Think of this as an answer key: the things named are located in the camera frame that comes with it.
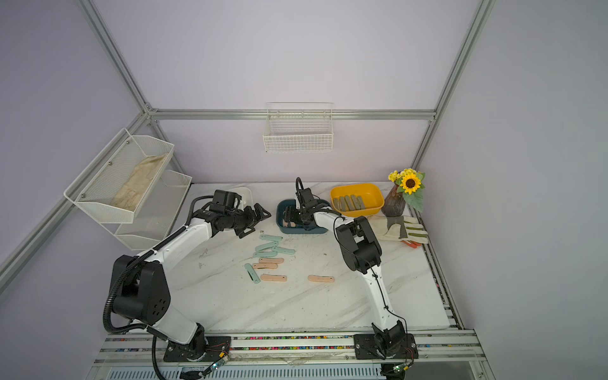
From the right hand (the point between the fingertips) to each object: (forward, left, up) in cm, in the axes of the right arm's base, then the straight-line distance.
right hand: (283, 218), depth 103 cm
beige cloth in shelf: (-6, +47, +28) cm, 55 cm away
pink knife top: (-3, 0, 0) cm, 3 cm away
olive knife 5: (+10, -36, -2) cm, 38 cm away
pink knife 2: (-19, +4, -2) cm, 20 cm away
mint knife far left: (-24, +11, -3) cm, 27 cm away
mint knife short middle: (-15, 0, -2) cm, 15 cm away
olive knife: (+9, -25, -2) cm, 26 cm away
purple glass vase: (+5, -50, +2) cm, 51 cm away
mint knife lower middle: (-16, +7, -3) cm, 18 cm away
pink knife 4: (-27, +3, -2) cm, 27 cm away
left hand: (-11, +6, +12) cm, 17 cm away
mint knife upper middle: (-12, +4, -3) cm, 13 cm away
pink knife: (-3, -4, +1) cm, 5 cm away
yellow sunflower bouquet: (0, -50, +20) cm, 54 cm away
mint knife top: (-7, +7, -3) cm, 10 cm away
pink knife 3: (-22, +6, -2) cm, 23 cm away
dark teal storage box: (+4, +1, +3) cm, 5 cm away
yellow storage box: (+14, -43, -3) cm, 45 cm away
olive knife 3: (+10, -30, -2) cm, 32 cm away
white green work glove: (-8, -57, -1) cm, 58 cm away
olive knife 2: (+10, -28, -3) cm, 30 cm away
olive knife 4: (+10, -33, -2) cm, 35 cm away
